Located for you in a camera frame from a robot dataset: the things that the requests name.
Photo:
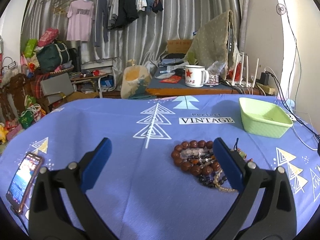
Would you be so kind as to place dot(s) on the white wifi router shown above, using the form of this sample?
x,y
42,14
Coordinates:
x,y
240,74

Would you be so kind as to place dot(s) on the white enamel mug red star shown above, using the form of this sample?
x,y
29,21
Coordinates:
x,y
196,76

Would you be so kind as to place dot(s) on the black power adapter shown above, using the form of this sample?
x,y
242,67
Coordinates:
x,y
264,78

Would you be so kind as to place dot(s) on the cloth covered monitor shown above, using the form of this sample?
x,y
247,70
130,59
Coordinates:
x,y
212,43

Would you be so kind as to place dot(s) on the blue patterned tablecloth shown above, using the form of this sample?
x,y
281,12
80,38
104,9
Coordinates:
x,y
140,193

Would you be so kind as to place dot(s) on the green plastic tray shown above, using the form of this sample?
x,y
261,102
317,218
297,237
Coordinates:
x,y
263,118

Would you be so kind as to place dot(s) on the grey laptop box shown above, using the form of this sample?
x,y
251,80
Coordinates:
x,y
56,88

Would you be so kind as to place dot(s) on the dark green duffel bag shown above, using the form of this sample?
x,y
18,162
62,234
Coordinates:
x,y
51,56

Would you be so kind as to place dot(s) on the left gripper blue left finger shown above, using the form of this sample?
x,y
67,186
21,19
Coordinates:
x,y
48,217

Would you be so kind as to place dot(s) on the black hanging shirt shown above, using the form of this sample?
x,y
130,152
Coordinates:
x,y
127,13

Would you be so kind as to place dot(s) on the smartphone on table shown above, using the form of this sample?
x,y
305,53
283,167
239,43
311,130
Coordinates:
x,y
22,181

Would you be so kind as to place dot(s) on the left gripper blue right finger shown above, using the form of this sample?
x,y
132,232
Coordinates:
x,y
264,207

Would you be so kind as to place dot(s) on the red envelope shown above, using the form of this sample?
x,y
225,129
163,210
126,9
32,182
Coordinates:
x,y
173,79

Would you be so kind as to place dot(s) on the pink t-shirt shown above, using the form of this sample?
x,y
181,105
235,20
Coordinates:
x,y
80,17

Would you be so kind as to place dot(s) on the beige sack bag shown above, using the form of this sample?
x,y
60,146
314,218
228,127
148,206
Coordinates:
x,y
136,79

